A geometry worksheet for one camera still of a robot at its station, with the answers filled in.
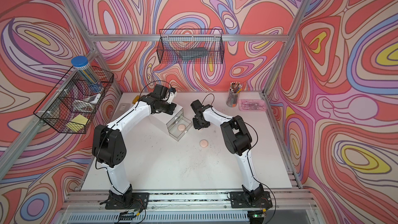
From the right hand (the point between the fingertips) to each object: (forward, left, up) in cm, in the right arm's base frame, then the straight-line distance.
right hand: (200, 128), depth 100 cm
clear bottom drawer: (-2, +18, +3) cm, 18 cm away
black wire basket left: (-3, +64, +31) cm, 71 cm away
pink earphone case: (0, +12, +2) cm, 13 cm away
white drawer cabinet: (-3, +22, +16) cm, 27 cm away
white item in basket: (-2, +51, +34) cm, 61 cm away
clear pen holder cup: (+20, -24, +15) cm, 34 cm away
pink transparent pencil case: (+18, -38, +1) cm, 42 cm away
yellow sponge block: (+22, +46, +6) cm, 52 cm away
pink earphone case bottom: (-12, -1, +2) cm, 12 cm away
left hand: (+5, +15, +14) cm, 21 cm away
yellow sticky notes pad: (-17, +51, +34) cm, 64 cm away
